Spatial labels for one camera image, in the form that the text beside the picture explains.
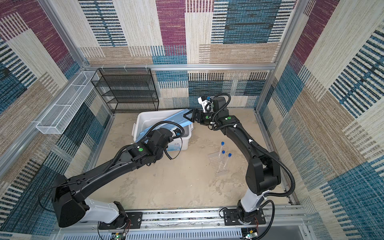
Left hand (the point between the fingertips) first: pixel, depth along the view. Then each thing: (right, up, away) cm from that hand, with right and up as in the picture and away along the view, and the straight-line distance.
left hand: (156, 129), depth 76 cm
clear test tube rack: (+34, -21, +16) cm, 43 cm away
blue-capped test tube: (+34, -9, +7) cm, 36 cm away
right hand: (+16, +5, +4) cm, 17 cm away
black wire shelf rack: (-29, +27, +33) cm, 52 cm away
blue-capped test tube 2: (+34, -13, +4) cm, 37 cm away
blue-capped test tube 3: (+37, -14, +3) cm, 40 cm away
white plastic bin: (-14, +5, +24) cm, 28 cm away
